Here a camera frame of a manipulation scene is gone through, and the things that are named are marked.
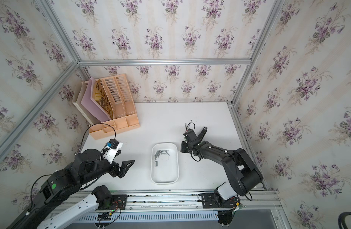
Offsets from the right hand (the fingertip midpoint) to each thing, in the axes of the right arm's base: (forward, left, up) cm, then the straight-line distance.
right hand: (184, 146), depth 92 cm
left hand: (-18, +26, +22) cm, 39 cm away
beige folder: (+16, +63, +28) cm, 71 cm away
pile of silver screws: (-4, +17, -1) cm, 17 cm away
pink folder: (+14, +57, +24) cm, 63 cm away
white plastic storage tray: (-10, +12, -2) cm, 16 cm away
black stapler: (+9, -12, 0) cm, 15 cm away
